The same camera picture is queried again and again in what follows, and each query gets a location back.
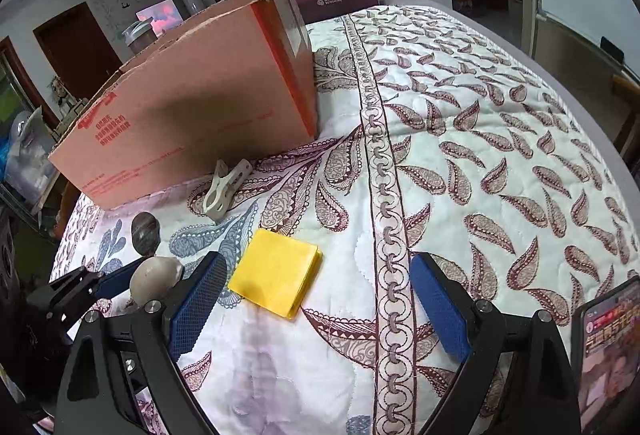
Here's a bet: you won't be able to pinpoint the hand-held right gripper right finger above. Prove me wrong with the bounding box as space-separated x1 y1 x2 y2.
410 252 583 435

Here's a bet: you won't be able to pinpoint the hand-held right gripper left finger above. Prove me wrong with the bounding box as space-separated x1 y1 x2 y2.
56 251 228 435

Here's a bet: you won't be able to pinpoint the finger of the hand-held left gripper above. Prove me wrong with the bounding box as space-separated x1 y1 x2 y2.
119 347 152 422
27 259 148 322

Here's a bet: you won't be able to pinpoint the light beige stone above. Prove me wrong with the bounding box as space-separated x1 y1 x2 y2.
130 256 185 303

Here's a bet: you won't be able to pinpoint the yellow sticky notes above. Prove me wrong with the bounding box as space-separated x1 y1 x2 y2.
229 229 324 319

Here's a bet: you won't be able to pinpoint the brown cardboard box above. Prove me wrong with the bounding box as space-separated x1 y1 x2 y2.
48 0 319 210

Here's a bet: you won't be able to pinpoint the dark brown stone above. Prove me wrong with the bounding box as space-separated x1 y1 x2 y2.
131 211 162 256

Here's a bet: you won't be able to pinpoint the white clothespin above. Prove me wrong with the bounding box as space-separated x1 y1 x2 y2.
202 159 254 222

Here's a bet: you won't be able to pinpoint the clear plastic storage box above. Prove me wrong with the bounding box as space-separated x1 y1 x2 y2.
0 107 61 206

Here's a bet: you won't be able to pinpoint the paisley printed quilt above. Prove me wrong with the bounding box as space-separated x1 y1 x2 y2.
50 5 640 435

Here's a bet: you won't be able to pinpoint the smartphone with lit screen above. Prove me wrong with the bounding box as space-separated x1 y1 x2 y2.
572 277 640 431

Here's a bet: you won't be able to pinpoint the wood framed window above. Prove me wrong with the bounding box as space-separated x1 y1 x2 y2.
0 37 56 126

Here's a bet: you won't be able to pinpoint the brown wooden door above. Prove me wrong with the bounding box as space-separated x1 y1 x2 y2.
34 2 123 100

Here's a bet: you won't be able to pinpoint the grey trash bin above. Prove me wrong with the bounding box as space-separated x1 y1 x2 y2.
122 17 157 56

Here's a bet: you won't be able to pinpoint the pink and blue screen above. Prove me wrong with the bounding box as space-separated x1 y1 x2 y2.
136 0 182 38

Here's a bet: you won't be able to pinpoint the black whiteboard eraser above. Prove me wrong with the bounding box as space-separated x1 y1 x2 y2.
600 36 626 63

